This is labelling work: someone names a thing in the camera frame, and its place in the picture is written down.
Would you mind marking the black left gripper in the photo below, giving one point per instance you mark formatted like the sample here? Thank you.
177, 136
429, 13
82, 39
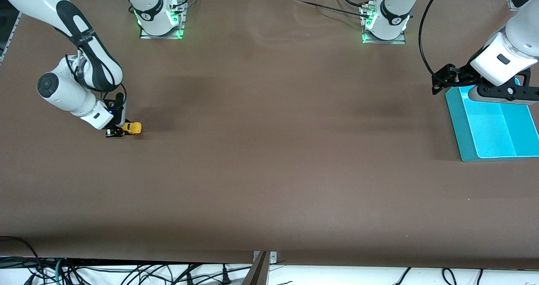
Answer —
462, 75

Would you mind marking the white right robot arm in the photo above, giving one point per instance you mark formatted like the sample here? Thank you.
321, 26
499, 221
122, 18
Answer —
71, 24

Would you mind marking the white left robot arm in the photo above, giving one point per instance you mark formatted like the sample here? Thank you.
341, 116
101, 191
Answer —
520, 36

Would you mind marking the small metal table bracket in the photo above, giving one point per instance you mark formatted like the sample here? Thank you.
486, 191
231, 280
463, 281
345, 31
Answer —
273, 257

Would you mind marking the yellow beetle toy car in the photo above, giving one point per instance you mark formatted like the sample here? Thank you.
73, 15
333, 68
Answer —
134, 128

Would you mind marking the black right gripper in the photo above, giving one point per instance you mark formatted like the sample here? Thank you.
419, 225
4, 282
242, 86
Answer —
118, 117

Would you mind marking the metal corner bracket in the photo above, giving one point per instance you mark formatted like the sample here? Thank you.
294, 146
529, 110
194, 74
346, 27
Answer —
513, 3

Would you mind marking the teal plastic storage bin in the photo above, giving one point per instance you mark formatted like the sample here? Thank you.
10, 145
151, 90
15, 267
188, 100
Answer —
492, 129

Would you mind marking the aluminium table edge rail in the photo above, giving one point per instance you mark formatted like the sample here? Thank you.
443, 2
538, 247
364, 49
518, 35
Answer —
10, 34

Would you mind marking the black power plug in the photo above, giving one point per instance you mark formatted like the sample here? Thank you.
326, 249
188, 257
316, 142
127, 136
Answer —
226, 276

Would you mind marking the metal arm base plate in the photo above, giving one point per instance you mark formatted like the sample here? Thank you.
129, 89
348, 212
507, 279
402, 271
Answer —
162, 35
385, 41

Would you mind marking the grey metal pole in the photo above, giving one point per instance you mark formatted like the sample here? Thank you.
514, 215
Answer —
257, 272

